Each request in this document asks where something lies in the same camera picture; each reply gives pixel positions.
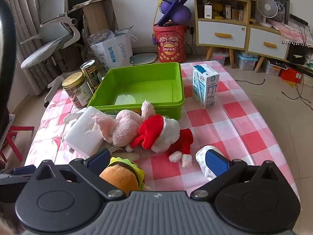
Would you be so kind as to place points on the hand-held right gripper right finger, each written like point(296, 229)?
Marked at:
point(216, 162)

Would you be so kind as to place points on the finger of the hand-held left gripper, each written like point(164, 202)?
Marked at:
point(24, 170)
point(14, 180)

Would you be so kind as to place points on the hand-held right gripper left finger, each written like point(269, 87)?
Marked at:
point(99, 161)

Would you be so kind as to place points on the burger plush toy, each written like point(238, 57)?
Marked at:
point(119, 176)

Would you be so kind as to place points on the pink plush toy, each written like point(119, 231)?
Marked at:
point(124, 127)

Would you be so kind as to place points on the red white santa plush toy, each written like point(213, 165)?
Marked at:
point(168, 132)

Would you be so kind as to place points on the green plastic bin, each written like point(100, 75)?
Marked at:
point(146, 83)

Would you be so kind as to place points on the white foam block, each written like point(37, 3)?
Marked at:
point(80, 137)

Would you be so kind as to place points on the pink white checkered tablecloth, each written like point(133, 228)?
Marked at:
point(232, 127)

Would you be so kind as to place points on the red stool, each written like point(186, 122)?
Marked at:
point(14, 128)

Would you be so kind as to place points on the gold lid glass jar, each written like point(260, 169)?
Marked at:
point(78, 93)

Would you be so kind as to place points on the blue white milk carton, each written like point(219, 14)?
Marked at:
point(206, 88)

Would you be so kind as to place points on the green yellow tin can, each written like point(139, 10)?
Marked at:
point(93, 76)

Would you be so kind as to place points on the clear storage box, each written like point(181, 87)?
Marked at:
point(219, 58)
point(275, 68)

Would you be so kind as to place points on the blue lid storage box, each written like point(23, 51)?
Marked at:
point(247, 62)

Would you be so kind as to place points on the white shopping bag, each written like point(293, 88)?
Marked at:
point(115, 51)

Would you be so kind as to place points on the red box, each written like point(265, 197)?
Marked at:
point(291, 75)

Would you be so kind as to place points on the tall white wooden cabinet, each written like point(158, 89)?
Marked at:
point(221, 35)

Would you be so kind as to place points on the red printed bucket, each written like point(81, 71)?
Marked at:
point(170, 44)

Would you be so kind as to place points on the low white wooden cabinet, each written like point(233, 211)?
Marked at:
point(269, 45)

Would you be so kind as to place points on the white office chair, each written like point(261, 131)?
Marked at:
point(56, 27)

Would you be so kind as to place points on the wooden desk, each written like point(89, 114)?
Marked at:
point(95, 17)

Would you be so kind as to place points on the brown cardboard box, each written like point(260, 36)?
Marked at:
point(237, 14)

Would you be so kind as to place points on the pink patterned table cover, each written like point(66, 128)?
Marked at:
point(293, 33)

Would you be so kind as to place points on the small white box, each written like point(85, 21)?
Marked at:
point(208, 11)

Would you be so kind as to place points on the yellow toy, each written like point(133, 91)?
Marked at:
point(218, 11)

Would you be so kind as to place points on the beige curtain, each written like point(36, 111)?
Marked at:
point(27, 17)

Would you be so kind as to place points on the purple hopper ball toy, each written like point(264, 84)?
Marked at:
point(181, 13)

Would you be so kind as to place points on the white desk fan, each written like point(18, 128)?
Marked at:
point(267, 6)

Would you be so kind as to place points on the black wall power adapter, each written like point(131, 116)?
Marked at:
point(192, 30)

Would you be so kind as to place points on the black picture frame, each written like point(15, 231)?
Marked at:
point(283, 7)

